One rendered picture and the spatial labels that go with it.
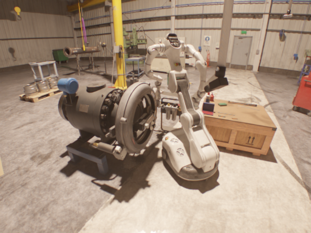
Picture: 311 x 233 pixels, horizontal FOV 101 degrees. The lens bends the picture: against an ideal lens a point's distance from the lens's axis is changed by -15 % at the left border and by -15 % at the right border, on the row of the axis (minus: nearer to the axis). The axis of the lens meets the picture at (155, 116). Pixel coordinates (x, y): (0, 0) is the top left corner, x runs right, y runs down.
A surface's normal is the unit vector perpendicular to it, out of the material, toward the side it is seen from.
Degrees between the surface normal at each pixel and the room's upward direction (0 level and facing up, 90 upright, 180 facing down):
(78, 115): 80
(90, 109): 63
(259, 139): 90
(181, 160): 38
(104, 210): 0
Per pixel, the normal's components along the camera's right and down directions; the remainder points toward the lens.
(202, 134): 0.22, -0.56
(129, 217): 0.00, -0.90
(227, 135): -0.38, 0.40
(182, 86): 0.35, -0.19
